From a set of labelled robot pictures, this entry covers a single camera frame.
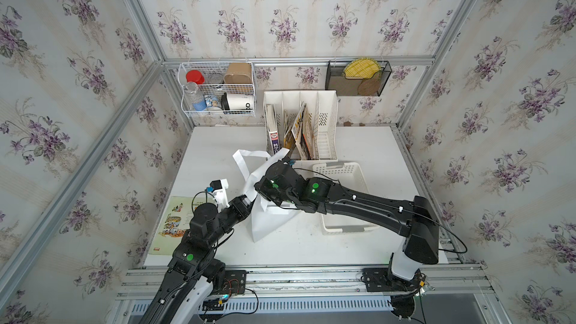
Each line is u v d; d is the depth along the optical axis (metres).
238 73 0.88
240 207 0.65
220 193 0.65
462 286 0.74
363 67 0.93
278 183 0.54
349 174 0.99
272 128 0.86
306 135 0.96
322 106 1.02
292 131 0.86
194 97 0.91
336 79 0.93
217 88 0.93
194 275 0.49
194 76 0.92
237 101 0.94
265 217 0.76
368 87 0.97
